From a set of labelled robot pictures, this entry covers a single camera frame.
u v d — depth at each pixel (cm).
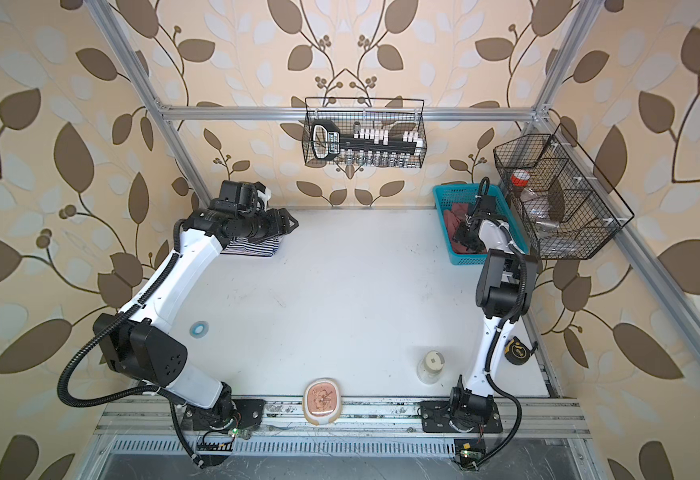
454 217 110
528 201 70
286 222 73
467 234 91
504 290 58
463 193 116
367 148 84
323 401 74
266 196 75
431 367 72
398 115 91
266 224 70
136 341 41
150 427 73
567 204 73
